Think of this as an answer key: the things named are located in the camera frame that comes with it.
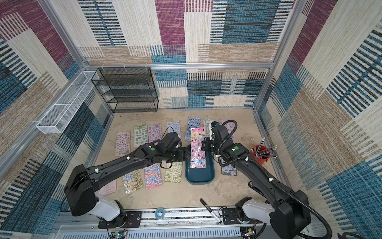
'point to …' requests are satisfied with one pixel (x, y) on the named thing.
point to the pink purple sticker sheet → (154, 132)
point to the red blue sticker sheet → (152, 176)
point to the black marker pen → (210, 210)
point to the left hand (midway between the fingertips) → (188, 156)
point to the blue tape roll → (159, 213)
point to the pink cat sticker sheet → (198, 156)
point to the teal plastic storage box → (201, 176)
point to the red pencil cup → (261, 153)
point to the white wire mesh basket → (56, 120)
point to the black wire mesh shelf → (127, 89)
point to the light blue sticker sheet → (173, 126)
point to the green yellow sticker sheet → (173, 175)
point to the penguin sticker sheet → (193, 122)
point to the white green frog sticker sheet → (206, 122)
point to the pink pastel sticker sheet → (123, 143)
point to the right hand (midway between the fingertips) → (204, 144)
